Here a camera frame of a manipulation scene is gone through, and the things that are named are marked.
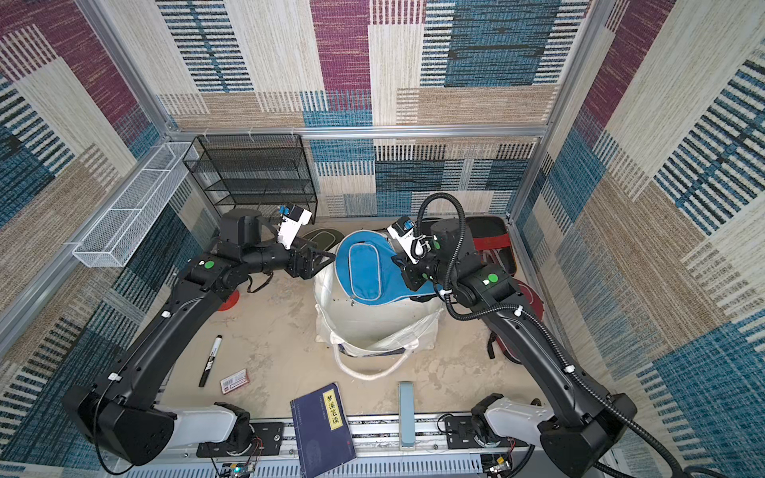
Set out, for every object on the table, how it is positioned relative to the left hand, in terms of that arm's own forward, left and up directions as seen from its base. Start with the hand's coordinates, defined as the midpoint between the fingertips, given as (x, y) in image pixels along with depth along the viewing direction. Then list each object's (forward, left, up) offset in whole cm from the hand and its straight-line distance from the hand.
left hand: (325, 250), depth 70 cm
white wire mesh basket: (+3, +50, +2) cm, 50 cm away
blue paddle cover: (-4, -11, -4) cm, 12 cm away
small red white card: (-19, +27, -31) cm, 46 cm away
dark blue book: (-31, +2, -33) cm, 45 cm away
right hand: (-2, -18, -1) cm, 18 cm away
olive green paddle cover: (+29, +8, -28) cm, 41 cm away
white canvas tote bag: (-10, -9, -29) cm, 32 cm away
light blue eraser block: (-29, -18, -27) cm, 43 cm away
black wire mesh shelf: (+46, +32, -10) cm, 57 cm away
